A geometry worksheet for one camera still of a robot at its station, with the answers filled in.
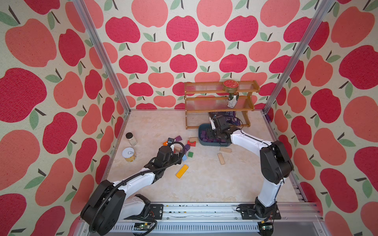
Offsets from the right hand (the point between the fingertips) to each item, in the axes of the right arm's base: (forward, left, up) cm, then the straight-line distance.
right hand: (211, 133), depth 95 cm
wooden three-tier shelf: (+33, +8, +2) cm, 34 cm away
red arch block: (-5, +11, -7) cm, 14 cm away
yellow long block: (-24, +17, -9) cm, 31 cm away
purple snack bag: (+18, -14, -2) cm, 23 cm away
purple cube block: (-7, +15, -8) cm, 19 cm away
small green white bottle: (+19, -13, +14) cm, 27 cm away
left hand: (-16, +21, -1) cm, 26 cm away
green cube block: (-12, +13, -9) cm, 20 cm away
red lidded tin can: (+21, -10, +23) cm, 32 cm away
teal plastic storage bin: (-1, +4, -7) cm, 8 cm away
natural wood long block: (-13, -7, -9) cm, 18 cm away
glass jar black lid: (-9, +52, -2) cm, 52 cm away
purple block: (+2, +5, -6) cm, 8 cm away
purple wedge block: (0, +23, -9) cm, 25 cm away
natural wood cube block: (-1, +12, -7) cm, 14 cm away
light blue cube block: (-16, +16, -7) cm, 24 cm away
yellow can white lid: (-18, +51, -4) cm, 54 cm away
